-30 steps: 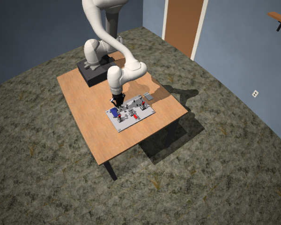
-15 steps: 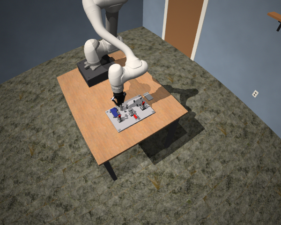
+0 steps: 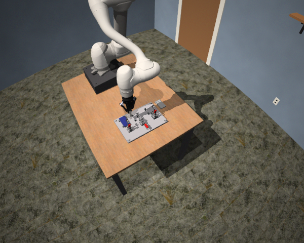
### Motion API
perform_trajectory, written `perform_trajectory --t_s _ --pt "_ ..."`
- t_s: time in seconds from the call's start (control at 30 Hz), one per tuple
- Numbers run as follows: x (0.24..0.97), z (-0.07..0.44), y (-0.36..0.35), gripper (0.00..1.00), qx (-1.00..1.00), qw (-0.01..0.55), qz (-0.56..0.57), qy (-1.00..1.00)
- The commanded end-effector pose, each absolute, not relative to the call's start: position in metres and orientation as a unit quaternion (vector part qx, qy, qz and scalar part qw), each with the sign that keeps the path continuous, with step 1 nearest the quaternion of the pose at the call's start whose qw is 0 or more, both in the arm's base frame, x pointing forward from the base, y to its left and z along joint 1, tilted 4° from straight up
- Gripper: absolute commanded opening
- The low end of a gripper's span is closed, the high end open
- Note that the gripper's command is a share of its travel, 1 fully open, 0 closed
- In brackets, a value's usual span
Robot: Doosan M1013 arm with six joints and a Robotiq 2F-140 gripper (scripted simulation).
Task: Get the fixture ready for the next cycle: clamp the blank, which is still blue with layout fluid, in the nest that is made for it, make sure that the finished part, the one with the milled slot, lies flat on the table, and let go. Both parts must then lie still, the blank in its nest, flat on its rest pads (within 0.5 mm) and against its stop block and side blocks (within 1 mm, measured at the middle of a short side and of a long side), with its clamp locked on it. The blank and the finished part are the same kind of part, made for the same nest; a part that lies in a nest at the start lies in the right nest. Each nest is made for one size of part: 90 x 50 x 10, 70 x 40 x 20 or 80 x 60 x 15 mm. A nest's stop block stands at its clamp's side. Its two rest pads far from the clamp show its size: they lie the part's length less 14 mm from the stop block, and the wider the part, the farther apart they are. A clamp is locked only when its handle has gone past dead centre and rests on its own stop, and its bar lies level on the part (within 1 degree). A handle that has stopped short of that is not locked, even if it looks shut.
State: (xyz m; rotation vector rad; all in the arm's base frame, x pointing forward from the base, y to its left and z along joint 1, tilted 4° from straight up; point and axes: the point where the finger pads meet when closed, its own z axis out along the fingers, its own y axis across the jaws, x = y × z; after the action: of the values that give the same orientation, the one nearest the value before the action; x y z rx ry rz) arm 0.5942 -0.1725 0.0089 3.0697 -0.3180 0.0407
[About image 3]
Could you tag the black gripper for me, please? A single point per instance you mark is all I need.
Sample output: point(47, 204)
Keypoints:
point(129, 105)

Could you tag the blue rectangular block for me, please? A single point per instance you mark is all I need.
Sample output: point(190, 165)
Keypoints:
point(123, 121)

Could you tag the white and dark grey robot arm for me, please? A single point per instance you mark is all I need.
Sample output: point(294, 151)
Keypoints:
point(120, 46)

